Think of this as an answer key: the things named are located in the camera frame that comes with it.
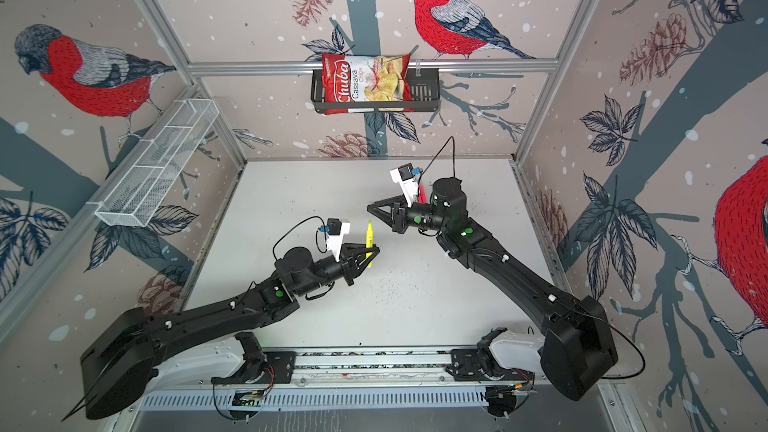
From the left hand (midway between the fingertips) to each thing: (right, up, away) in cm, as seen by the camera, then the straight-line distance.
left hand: (376, 253), depth 68 cm
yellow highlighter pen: (-2, +3, 0) cm, 3 cm away
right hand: (-3, +9, 0) cm, 9 cm away
